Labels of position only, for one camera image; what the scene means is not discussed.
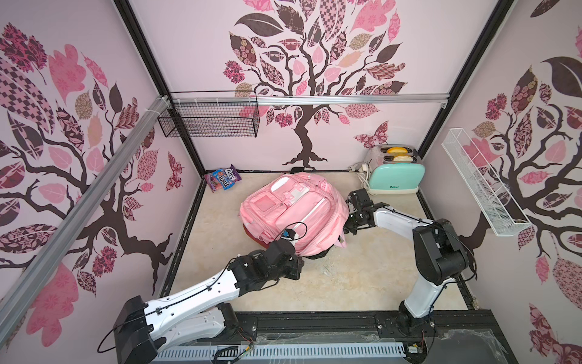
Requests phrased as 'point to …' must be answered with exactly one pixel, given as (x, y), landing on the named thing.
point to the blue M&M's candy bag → (223, 178)
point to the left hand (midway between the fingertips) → (301, 269)
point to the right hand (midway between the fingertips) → (331, 228)
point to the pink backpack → (299, 207)
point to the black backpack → (319, 255)
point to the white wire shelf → (482, 184)
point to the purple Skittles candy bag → (233, 174)
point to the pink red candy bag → (211, 181)
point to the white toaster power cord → (362, 169)
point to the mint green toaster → (395, 168)
